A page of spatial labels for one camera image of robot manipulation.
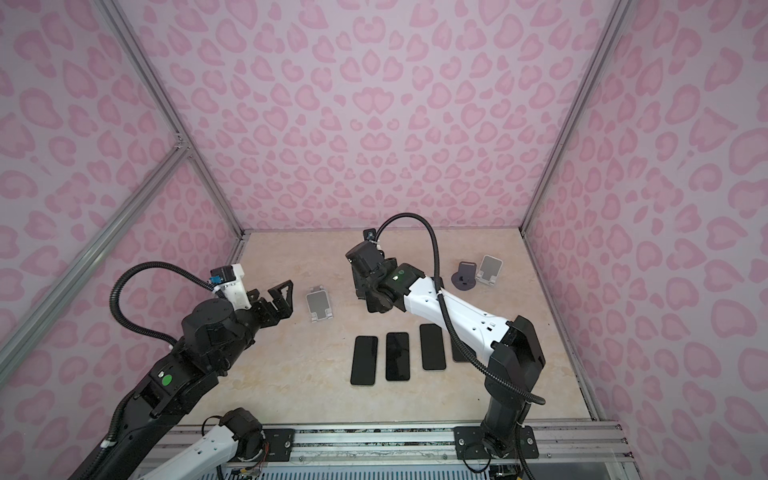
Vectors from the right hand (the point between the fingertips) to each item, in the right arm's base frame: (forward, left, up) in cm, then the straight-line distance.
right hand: (371, 265), depth 80 cm
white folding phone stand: (+12, -37, -17) cm, 43 cm away
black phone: (-13, -17, -22) cm, 31 cm away
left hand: (-13, +19, +10) cm, 25 cm away
